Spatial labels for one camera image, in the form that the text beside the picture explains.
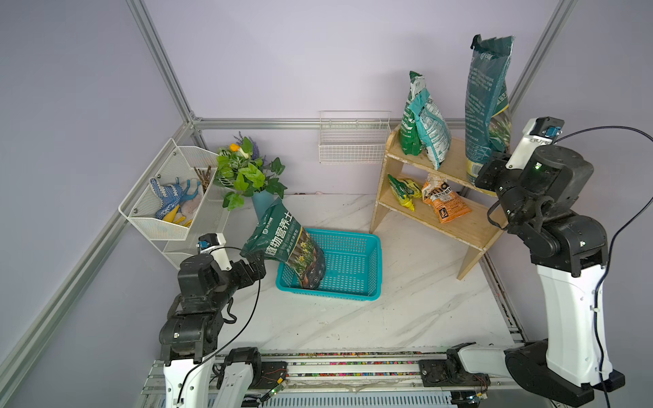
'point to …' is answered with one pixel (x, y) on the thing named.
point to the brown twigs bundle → (204, 178)
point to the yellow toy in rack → (171, 216)
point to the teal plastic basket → (353, 263)
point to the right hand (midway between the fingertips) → (492, 161)
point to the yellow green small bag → (405, 191)
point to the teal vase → (262, 201)
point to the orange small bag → (446, 206)
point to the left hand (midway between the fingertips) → (248, 257)
